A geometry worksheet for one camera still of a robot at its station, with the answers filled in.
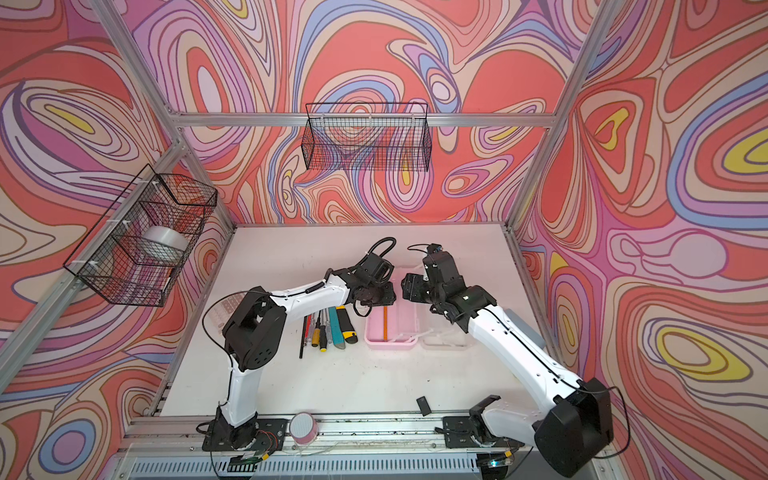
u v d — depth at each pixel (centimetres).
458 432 73
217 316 93
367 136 94
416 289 69
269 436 72
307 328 87
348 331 91
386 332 91
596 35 72
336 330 91
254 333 51
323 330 91
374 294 79
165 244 70
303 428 70
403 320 86
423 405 78
